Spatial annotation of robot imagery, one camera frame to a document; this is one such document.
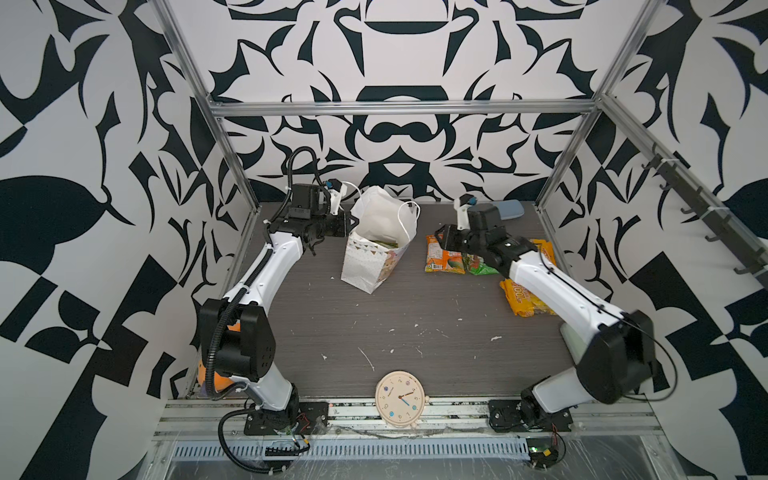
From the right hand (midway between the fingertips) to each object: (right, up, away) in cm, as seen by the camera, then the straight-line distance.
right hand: (442, 229), depth 82 cm
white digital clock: (-9, +16, +40) cm, 44 cm away
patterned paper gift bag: (-16, +1, +19) cm, 25 cm away
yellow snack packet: (+39, -6, +20) cm, 44 cm away
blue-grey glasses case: (+32, +8, +33) cm, 47 cm away
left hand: (-22, +4, +1) cm, 23 cm away
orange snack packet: (+4, -10, +20) cm, 23 cm away
